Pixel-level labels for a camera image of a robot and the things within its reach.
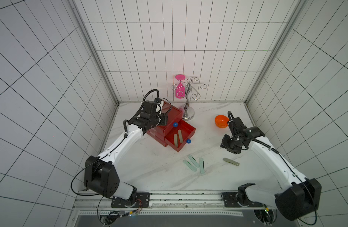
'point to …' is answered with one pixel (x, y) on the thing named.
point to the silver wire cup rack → (188, 112)
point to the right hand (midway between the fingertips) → (222, 144)
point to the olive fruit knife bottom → (230, 161)
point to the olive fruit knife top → (176, 140)
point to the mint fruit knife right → (202, 168)
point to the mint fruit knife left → (192, 167)
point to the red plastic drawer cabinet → (176, 133)
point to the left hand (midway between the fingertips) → (165, 120)
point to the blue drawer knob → (188, 141)
